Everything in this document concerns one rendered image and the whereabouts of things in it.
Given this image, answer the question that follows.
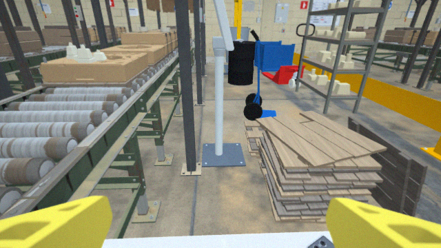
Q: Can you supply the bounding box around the blue sack truck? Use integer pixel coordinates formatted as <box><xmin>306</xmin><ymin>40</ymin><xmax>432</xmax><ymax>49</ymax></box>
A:
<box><xmin>243</xmin><ymin>29</ymin><xmax>276</xmax><ymax>121</ymax></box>

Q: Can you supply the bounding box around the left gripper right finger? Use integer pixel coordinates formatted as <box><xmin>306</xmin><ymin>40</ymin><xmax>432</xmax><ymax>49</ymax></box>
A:
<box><xmin>326</xmin><ymin>198</ymin><xmax>441</xmax><ymax>248</ymax></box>

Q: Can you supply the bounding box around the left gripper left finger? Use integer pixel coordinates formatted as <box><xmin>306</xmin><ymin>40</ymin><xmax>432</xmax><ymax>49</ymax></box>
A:
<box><xmin>0</xmin><ymin>196</ymin><xmax>112</xmax><ymax>248</ymax></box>

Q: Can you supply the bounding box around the grey multimeter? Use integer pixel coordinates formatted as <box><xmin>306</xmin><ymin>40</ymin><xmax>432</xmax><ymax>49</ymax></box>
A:
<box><xmin>306</xmin><ymin>235</ymin><xmax>335</xmax><ymax>248</ymax></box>

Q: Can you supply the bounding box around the black drum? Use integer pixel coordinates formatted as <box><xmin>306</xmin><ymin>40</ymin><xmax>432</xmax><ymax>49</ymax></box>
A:
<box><xmin>228</xmin><ymin>41</ymin><xmax>256</xmax><ymax>85</ymax></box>

